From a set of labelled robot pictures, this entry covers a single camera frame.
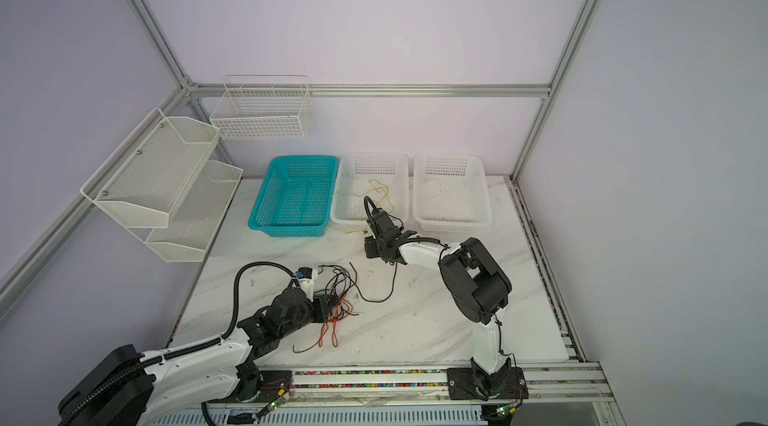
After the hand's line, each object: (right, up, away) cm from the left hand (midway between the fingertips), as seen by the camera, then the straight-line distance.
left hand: (334, 300), depth 84 cm
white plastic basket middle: (+12, +39, +34) cm, 53 cm away
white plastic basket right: (+40, +32, +30) cm, 59 cm away
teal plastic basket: (-22, +31, +31) cm, 48 cm away
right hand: (+9, +15, +12) cm, 21 cm away
